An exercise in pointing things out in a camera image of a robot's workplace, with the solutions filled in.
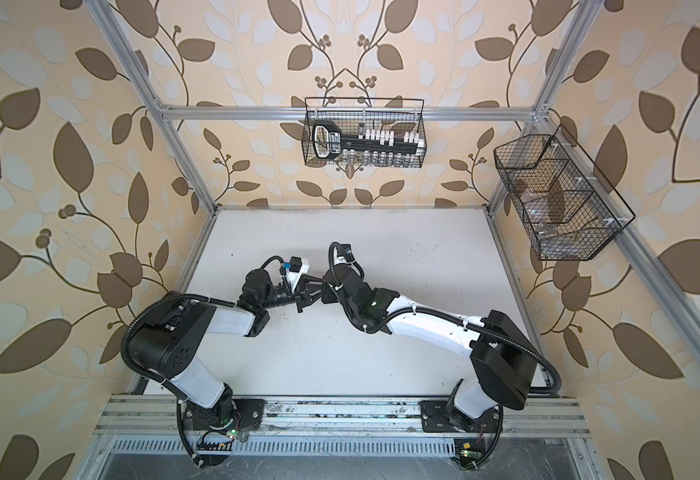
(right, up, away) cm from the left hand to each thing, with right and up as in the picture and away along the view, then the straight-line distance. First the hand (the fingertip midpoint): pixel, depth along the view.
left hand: (330, 285), depth 82 cm
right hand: (-1, +2, -1) cm, 2 cm away
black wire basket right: (+60, +20, -8) cm, 64 cm away
